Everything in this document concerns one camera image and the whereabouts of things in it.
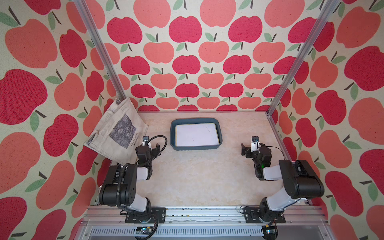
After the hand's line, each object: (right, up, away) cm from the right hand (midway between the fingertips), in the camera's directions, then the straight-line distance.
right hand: (252, 145), depth 93 cm
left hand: (-65, 0, 0) cm, 65 cm away
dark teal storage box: (-40, +16, +14) cm, 46 cm away
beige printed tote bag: (-82, +8, -5) cm, 82 cm away
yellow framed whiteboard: (-35, +6, +11) cm, 37 cm away
